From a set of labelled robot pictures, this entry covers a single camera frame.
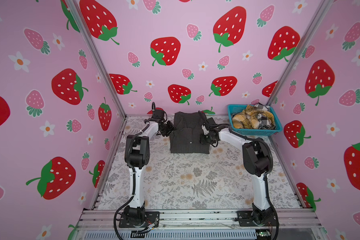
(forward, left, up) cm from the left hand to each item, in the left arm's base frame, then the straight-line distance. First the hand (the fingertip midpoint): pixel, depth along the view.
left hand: (176, 128), depth 104 cm
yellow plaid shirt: (+7, -52, +4) cm, 53 cm away
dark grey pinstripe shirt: (-6, -7, -2) cm, 10 cm away
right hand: (-9, -17, -3) cm, 19 cm away
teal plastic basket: (+19, -44, +2) cm, 48 cm away
